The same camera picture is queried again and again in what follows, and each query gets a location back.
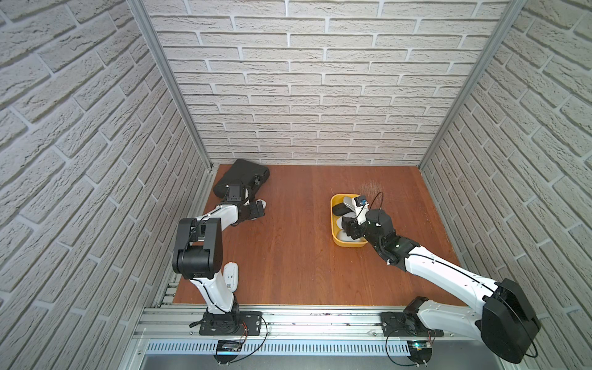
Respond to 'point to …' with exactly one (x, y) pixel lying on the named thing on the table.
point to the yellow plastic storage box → (337, 199)
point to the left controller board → (227, 345)
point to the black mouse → (341, 209)
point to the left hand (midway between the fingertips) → (255, 206)
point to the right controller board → (419, 351)
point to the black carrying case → (242, 173)
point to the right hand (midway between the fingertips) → (354, 214)
